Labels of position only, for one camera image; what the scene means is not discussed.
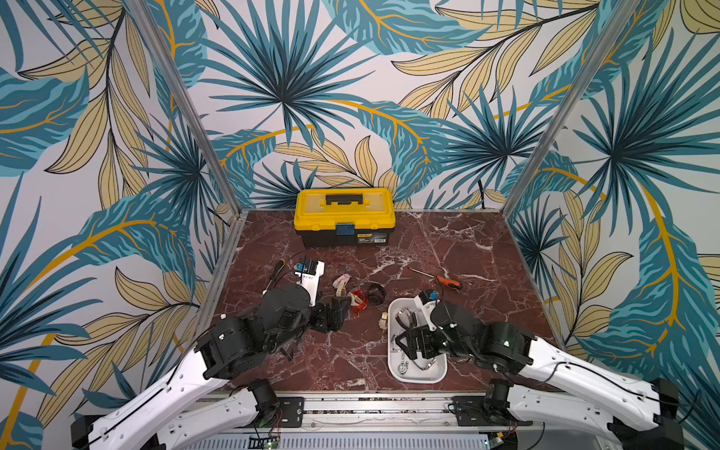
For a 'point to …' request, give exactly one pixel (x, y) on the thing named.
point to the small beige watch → (382, 322)
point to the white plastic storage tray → (405, 315)
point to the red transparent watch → (363, 297)
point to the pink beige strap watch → (340, 284)
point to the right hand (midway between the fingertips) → (407, 337)
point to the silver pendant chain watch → (402, 367)
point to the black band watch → (376, 293)
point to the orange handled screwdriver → (439, 279)
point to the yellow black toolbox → (345, 217)
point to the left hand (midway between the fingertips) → (335, 305)
